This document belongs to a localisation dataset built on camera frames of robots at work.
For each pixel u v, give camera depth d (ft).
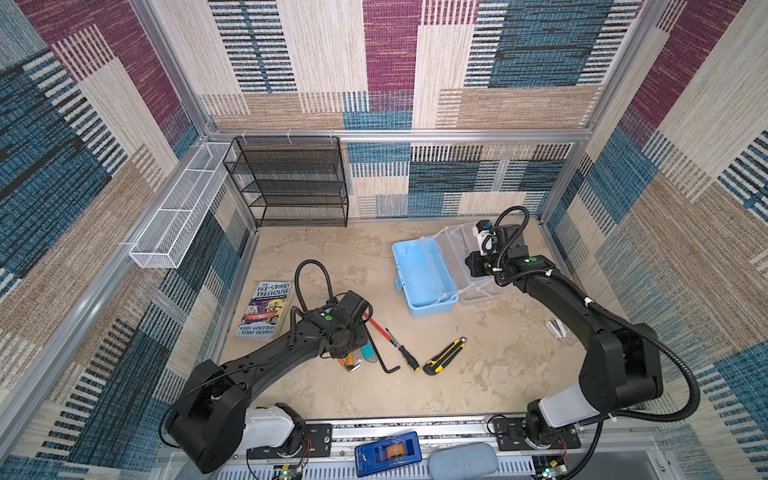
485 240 2.55
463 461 2.23
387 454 2.21
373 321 3.07
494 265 2.17
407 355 2.82
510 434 2.42
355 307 2.18
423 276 3.33
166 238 2.31
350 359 2.79
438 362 2.79
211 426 1.32
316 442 2.40
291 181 3.64
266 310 3.07
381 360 2.80
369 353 2.86
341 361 2.79
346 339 2.15
